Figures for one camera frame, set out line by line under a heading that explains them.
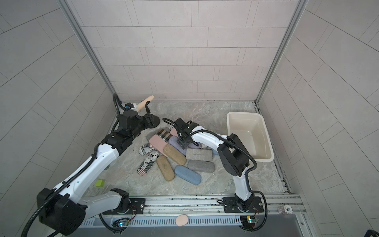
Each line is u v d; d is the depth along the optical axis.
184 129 0.66
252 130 0.94
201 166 0.81
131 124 0.57
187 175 0.79
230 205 0.71
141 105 0.85
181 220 0.67
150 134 0.92
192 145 0.79
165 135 0.91
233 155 0.49
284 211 0.66
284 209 0.65
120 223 0.64
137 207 0.71
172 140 0.88
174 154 0.85
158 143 0.89
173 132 0.94
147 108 0.94
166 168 0.81
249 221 0.68
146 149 0.88
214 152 0.86
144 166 0.81
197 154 0.84
